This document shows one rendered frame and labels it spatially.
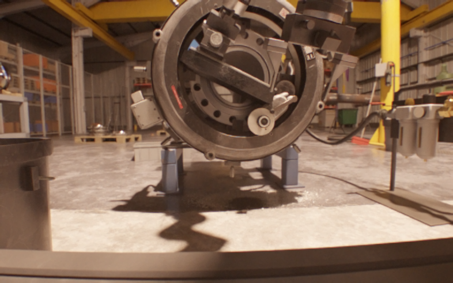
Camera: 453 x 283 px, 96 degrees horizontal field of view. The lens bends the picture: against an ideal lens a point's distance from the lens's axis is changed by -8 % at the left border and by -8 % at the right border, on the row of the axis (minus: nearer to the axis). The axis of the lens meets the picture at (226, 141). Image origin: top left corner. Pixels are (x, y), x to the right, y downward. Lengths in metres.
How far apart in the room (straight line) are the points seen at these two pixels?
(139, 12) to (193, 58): 12.59
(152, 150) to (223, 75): 1.73
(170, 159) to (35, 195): 0.94
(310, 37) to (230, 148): 0.57
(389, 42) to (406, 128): 3.41
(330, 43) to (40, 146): 0.48
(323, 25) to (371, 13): 14.58
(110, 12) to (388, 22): 12.34
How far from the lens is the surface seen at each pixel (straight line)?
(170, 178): 1.28
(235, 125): 1.02
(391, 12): 4.77
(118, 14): 13.84
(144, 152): 2.49
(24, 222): 0.37
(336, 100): 8.26
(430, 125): 1.23
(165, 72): 0.92
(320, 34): 0.46
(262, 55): 1.11
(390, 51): 4.57
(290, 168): 1.37
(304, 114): 1.00
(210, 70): 0.90
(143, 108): 0.95
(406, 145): 1.29
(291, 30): 0.46
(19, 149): 0.34
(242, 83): 0.90
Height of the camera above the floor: 0.39
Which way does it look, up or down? 5 degrees down
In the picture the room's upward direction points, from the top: 1 degrees counter-clockwise
